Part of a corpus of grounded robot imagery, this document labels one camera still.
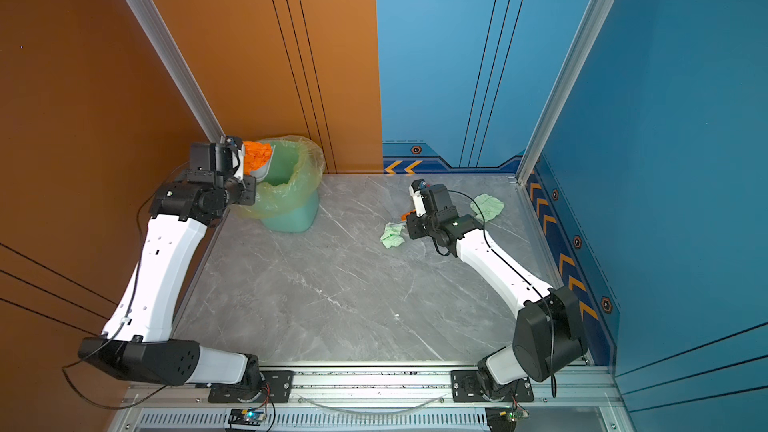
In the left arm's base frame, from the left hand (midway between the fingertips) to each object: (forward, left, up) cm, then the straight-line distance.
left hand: (240, 179), depth 72 cm
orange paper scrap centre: (+14, -41, -33) cm, 54 cm away
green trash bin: (+9, -5, -28) cm, 30 cm away
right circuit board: (-44, -64, -34) cm, 85 cm away
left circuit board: (-44, -3, -36) cm, 57 cm away
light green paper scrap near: (+5, -37, -31) cm, 49 cm away
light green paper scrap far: (+21, -74, -34) cm, 84 cm away
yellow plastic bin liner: (+12, -10, -7) cm, 17 cm away
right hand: (+1, -42, -16) cm, 45 cm away
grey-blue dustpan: (+4, -4, 0) cm, 6 cm away
